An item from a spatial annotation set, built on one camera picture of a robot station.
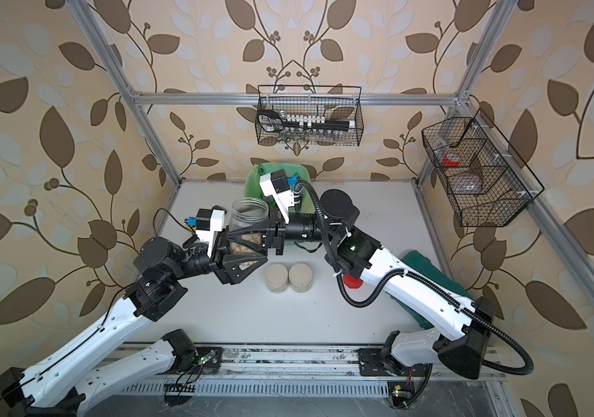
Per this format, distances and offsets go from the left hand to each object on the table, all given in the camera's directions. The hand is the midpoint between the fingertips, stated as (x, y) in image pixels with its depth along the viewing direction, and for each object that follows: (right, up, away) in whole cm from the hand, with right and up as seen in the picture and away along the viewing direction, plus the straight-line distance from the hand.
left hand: (260, 245), depth 51 cm
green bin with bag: (-9, +14, +38) cm, 41 cm away
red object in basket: (+55, +21, +32) cm, 67 cm away
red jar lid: (+25, -19, +37) cm, 49 cm away
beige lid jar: (+7, -16, +35) cm, 39 cm away
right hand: (-5, +4, -2) cm, 7 cm away
